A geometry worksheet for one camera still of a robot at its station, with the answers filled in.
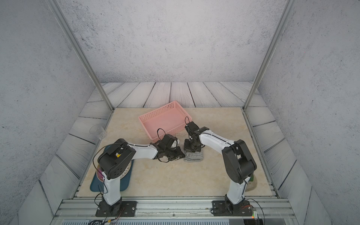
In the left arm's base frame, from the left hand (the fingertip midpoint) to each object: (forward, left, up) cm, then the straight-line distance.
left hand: (187, 157), depth 90 cm
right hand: (+3, +1, +4) cm, 5 cm away
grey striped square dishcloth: (-1, -4, +1) cm, 4 cm away
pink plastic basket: (+37, +13, -3) cm, 39 cm away
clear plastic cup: (+22, +64, +1) cm, 68 cm away
